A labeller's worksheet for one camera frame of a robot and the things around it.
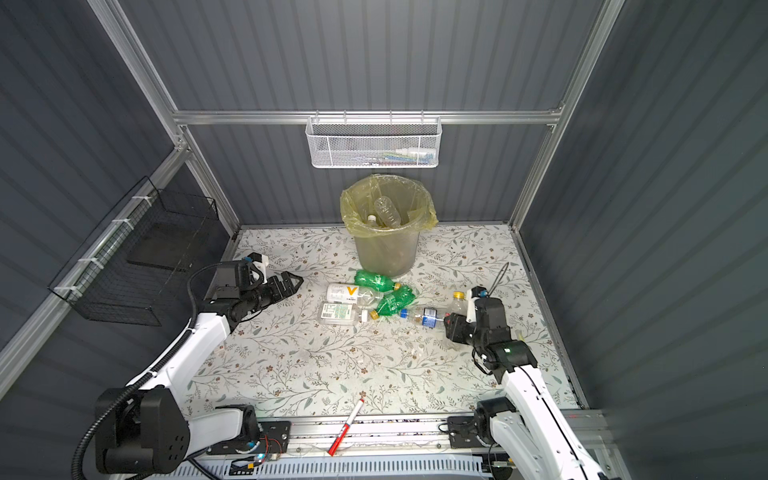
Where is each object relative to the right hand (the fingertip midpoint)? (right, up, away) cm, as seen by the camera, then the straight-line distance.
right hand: (457, 322), depth 81 cm
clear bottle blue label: (-7, 0, +8) cm, 10 cm away
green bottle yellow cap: (-18, +3, +12) cm, 22 cm away
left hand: (-47, +10, +4) cm, 48 cm away
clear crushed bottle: (-19, +33, +26) cm, 46 cm away
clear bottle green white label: (-34, 0, +11) cm, 35 cm away
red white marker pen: (-30, -25, -6) cm, 39 cm away
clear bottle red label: (0, +5, -2) cm, 5 cm away
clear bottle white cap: (-25, +31, +24) cm, 46 cm away
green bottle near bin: (-23, +10, +18) cm, 31 cm away
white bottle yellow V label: (-30, +6, +13) cm, 33 cm away
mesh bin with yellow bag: (-21, +21, +13) cm, 32 cm away
